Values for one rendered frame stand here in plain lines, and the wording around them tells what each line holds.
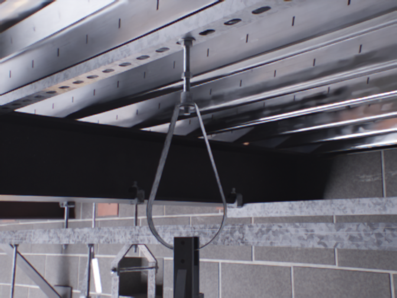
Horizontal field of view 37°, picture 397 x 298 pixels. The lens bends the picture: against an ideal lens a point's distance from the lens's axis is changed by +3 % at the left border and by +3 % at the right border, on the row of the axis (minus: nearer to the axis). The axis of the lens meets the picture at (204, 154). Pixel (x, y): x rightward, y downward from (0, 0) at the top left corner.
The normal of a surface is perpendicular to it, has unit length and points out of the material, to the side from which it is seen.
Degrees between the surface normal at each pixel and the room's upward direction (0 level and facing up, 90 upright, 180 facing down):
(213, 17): 90
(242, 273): 90
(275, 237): 90
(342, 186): 90
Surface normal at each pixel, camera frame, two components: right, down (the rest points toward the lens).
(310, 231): -0.75, -0.09
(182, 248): -0.17, -0.14
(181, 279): -0.15, -0.61
